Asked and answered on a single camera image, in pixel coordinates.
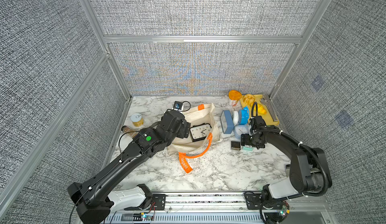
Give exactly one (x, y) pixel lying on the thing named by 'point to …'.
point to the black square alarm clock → (199, 132)
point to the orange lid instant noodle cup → (234, 96)
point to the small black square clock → (235, 145)
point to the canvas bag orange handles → (185, 147)
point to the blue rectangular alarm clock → (227, 122)
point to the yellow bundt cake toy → (249, 99)
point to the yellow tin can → (137, 120)
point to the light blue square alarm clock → (240, 129)
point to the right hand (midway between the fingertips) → (248, 139)
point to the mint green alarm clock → (248, 148)
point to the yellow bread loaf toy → (261, 109)
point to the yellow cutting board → (268, 116)
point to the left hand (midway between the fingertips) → (183, 120)
